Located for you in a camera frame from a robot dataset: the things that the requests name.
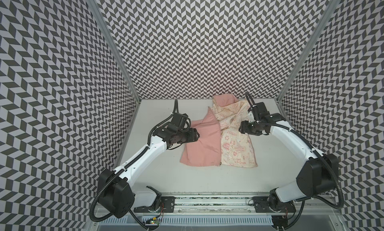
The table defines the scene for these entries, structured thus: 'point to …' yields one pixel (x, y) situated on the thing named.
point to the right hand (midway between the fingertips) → (245, 128)
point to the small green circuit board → (152, 222)
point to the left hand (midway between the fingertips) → (196, 135)
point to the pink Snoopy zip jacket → (220, 142)
